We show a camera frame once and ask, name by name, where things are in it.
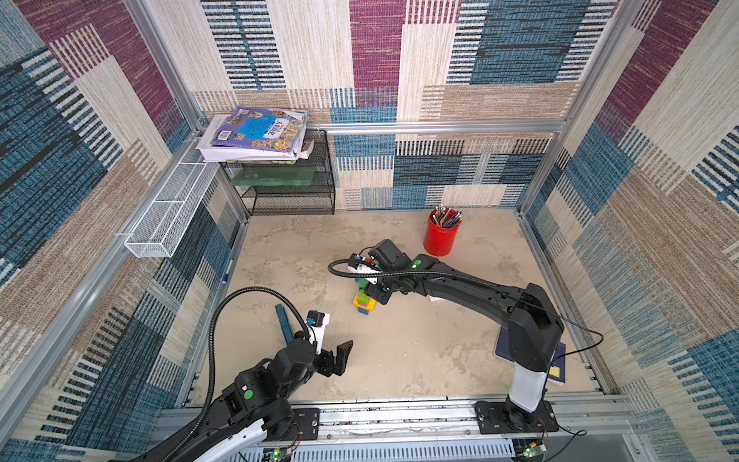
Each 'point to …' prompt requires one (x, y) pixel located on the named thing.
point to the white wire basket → (165, 222)
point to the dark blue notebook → (558, 369)
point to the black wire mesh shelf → (301, 187)
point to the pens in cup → (445, 218)
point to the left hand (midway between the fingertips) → (339, 339)
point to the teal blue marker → (287, 331)
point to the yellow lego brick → (369, 305)
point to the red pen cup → (439, 241)
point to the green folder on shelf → (272, 176)
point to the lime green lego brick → (363, 297)
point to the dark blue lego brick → (363, 311)
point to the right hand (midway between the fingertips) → (377, 286)
